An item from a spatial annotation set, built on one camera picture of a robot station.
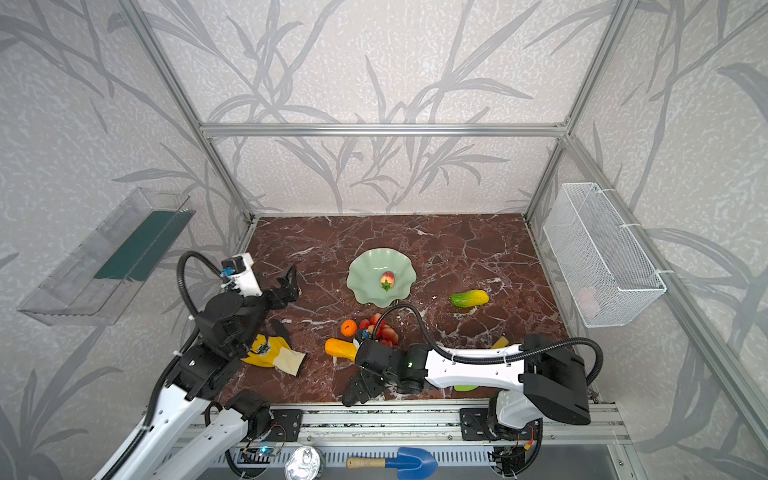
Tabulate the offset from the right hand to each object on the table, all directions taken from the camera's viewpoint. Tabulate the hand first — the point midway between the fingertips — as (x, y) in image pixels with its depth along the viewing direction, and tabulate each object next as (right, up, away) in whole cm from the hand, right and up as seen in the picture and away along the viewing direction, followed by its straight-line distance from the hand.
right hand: (365, 368), depth 77 cm
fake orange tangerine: (-6, +7, +10) cm, 14 cm away
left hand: (-18, +29, -7) cm, 35 cm away
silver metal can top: (-12, -16, -12) cm, 23 cm away
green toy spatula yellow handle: (+39, +3, +10) cm, 40 cm away
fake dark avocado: (-4, -7, -1) cm, 8 cm away
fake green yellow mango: (+31, +15, +17) cm, 38 cm away
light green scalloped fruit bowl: (-3, +22, +26) cm, 34 cm away
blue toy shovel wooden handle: (+12, -19, -7) cm, 24 cm away
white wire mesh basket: (+52, +25, -16) cm, 60 cm away
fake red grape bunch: (+5, +8, +4) cm, 10 cm away
